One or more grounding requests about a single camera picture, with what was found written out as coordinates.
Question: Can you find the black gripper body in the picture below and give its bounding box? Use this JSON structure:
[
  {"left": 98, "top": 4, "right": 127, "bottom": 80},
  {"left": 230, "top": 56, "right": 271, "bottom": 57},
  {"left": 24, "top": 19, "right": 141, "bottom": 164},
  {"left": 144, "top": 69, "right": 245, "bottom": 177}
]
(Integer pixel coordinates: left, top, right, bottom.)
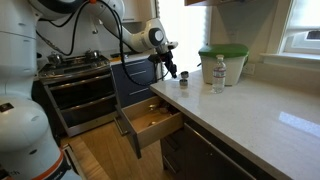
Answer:
[{"left": 158, "top": 47, "right": 175, "bottom": 69}]

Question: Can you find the black round utensil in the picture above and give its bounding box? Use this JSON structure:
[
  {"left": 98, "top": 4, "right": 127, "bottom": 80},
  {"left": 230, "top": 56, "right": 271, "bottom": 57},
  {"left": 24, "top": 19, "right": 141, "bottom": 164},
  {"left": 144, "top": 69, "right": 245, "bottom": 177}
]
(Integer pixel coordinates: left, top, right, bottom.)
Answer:
[{"left": 158, "top": 102, "right": 173, "bottom": 115}]

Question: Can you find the blue grey drawer cabinet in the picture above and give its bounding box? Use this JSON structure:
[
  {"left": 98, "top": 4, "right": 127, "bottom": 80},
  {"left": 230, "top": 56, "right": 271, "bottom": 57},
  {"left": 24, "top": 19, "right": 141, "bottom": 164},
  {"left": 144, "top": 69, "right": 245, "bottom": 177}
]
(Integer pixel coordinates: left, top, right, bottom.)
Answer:
[{"left": 110, "top": 59, "right": 159, "bottom": 109}]

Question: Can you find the clear plastic water bottle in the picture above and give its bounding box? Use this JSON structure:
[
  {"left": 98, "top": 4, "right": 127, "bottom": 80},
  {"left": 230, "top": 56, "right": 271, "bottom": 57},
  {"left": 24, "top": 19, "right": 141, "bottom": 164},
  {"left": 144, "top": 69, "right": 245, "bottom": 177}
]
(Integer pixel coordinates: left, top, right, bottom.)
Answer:
[{"left": 211, "top": 54, "right": 228, "bottom": 95}]

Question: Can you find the white bin with green lid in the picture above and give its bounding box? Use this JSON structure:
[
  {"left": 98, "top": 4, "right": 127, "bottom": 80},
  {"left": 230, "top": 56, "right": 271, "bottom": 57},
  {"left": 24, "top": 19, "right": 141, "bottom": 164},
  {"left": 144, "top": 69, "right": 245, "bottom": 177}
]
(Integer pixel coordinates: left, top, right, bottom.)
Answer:
[{"left": 198, "top": 43, "right": 250, "bottom": 87}]

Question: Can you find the white upper cabinet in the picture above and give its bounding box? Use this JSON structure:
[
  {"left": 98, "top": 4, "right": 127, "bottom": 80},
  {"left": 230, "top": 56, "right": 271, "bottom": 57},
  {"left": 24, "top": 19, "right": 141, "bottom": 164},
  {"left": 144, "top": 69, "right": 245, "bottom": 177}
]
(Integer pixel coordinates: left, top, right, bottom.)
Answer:
[{"left": 122, "top": 0, "right": 158, "bottom": 24}]

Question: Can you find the wooden drawer with grey front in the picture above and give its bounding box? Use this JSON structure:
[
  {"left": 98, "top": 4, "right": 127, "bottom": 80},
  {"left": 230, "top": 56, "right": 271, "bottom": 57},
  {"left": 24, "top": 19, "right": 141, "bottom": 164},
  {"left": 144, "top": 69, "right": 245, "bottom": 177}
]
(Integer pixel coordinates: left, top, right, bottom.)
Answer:
[{"left": 114, "top": 95, "right": 185, "bottom": 160}]

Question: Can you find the dark grey counter cabinet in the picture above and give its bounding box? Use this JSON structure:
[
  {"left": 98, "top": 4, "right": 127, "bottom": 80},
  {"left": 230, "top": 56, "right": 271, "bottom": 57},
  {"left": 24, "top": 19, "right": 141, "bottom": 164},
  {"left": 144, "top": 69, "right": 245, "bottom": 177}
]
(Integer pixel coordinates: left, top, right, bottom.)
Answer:
[{"left": 159, "top": 114, "right": 278, "bottom": 180}]

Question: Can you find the steel black oven stove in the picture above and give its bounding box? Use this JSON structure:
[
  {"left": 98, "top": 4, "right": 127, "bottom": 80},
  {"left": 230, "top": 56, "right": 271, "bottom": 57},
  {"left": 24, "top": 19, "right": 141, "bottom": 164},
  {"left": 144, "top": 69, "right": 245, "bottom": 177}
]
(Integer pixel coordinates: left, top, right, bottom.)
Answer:
[{"left": 34, "top": 49, "right": 123, "bottom": 138}]

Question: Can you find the bright kitchen window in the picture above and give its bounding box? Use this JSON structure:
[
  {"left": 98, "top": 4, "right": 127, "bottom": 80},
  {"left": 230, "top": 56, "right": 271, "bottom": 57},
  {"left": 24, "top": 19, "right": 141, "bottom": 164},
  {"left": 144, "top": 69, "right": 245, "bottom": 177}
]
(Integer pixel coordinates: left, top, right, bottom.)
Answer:
[{"left": 283, "top": 0, "right": 320, "bottom": 56}]

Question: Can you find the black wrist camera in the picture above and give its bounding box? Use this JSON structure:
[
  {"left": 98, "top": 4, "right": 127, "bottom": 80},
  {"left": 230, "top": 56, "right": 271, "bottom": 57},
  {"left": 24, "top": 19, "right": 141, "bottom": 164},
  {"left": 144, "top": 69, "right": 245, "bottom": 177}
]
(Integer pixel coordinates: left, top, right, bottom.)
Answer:
[{"left": 147, "top": 53, "right": 162, "bottom": 64}]

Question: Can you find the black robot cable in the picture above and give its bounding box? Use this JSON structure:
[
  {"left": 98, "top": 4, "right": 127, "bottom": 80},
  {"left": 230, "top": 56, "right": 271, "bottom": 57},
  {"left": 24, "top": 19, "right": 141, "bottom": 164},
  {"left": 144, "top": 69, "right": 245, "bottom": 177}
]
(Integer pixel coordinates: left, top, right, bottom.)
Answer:
[
  {"left": 34, "top": 1, "right": 91, "bottom": 57},
  {"left": 96, "top": 0, "right": 171, "bottom": 88}
]

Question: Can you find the white wall outlet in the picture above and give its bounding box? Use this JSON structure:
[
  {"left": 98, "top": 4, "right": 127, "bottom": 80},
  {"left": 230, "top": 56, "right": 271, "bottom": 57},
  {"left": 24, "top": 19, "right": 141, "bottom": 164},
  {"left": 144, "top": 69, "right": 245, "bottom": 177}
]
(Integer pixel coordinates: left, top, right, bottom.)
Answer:
[{"left": 242, "top": 62, "right": 257, "bottom": 76}]

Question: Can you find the silver drawer handle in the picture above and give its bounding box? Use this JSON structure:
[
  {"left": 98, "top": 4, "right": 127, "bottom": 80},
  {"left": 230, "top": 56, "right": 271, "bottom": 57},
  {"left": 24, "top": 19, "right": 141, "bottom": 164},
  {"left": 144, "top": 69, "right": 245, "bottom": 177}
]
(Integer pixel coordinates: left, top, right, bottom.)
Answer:
[{"left": 114, "top": 116, "right": 129, "bottom": 137}]

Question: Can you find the long silver cabinet handle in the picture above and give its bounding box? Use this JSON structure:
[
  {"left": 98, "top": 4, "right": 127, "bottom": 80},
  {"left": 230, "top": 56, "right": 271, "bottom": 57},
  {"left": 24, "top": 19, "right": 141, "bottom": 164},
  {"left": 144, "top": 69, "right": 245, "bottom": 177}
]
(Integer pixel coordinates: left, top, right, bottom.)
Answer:
[{"left": 184, "top": 123, "right": 258, "bottom": 180}]

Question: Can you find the aluminium frame robot cart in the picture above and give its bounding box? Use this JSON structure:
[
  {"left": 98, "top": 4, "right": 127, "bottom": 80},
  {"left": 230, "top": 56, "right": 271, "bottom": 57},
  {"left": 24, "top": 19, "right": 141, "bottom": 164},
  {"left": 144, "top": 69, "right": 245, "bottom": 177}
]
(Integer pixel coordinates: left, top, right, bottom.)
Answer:
[{"left": 61, "top": 143, "right": 84, "bottom": 180}]

